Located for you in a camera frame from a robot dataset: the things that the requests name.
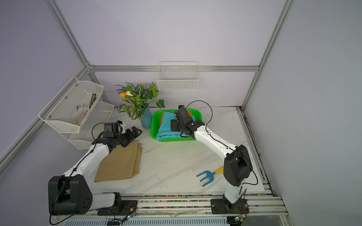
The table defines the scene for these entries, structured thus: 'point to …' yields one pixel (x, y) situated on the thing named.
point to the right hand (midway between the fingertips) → (175, 126)
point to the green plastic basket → (155, 118)
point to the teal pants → (164, 132)
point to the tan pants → (121, 163)
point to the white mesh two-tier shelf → (74, 112)
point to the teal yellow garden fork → (210, 175)
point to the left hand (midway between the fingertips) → (137, 136)
